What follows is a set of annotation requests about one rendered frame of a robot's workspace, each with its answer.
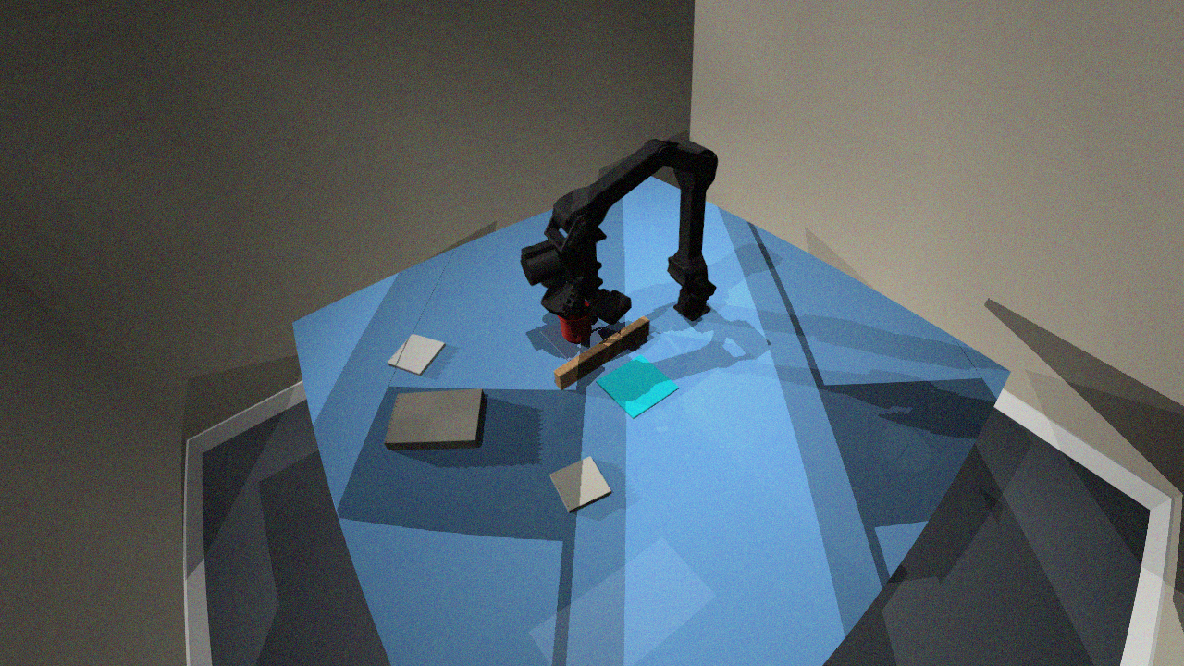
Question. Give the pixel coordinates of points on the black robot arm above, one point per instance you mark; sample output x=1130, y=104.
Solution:
x=580, y=212

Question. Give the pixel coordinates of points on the beige flat square tile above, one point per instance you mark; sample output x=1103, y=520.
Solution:
x=580, y=484

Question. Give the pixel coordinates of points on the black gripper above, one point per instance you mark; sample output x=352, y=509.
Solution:
x=605, y=305

